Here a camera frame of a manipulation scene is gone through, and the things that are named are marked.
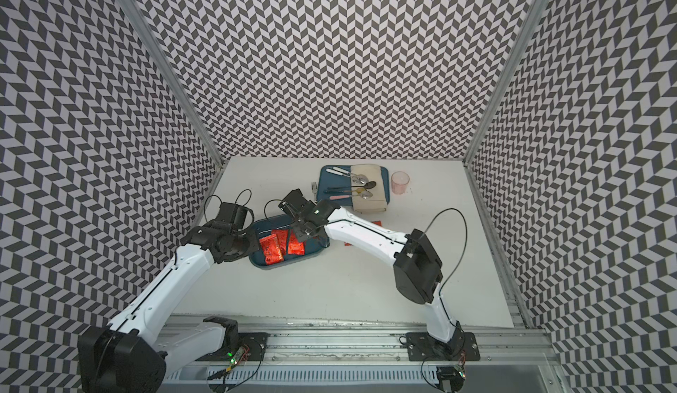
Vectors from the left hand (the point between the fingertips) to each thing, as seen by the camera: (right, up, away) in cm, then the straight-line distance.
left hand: (253, 248), depth 81 cm
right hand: (+17, +6, +2) cm, 18 cm away
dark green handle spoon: (+38, +19, +25) cm, 49 cm away
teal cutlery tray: (+24, +20, +30) cm, 43 cm away
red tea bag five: (+8, +3, +5) cm, 9 cm away
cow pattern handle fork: (+15, +18, +30) cm, 38 cm away
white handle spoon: (+34, +23, +31) cm, 51 cm away
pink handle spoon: (+36, +16, +26) cm, 47 cm away
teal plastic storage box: (+3, +6, +2) cm, 7 cm away
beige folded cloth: (+41, +13, +25) cm, 50 cm away
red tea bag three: (+5, 0, +1) cm, 5 cm away
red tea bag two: (+13, 0, +3) cm, 13 cm away
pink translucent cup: (+50, +22, +24) cm, 60 cm away
